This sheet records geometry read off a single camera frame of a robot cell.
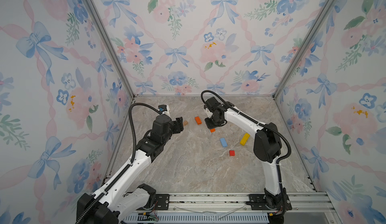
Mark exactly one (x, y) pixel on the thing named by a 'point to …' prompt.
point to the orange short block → (198, 120)
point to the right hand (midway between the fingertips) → (211, 124)
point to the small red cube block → (231, 153)
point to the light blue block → (223, 142)
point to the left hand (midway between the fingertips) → (178, 118)
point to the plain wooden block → (185, 123)
